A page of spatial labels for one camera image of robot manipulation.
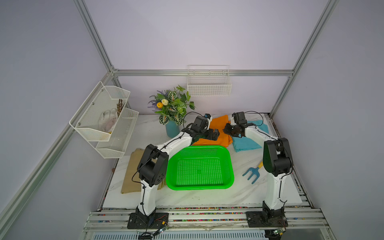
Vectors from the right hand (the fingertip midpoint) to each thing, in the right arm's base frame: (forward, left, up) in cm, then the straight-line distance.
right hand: (225, 131), depth 102 cm
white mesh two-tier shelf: (-11, +69, +25) cm, 74 cm away
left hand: (-7, +11, +7) cm, 15 cm away
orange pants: (-8, +2, +2) cm, 9 cm away
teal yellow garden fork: (-29, -14, -3) cm, 32 cm away
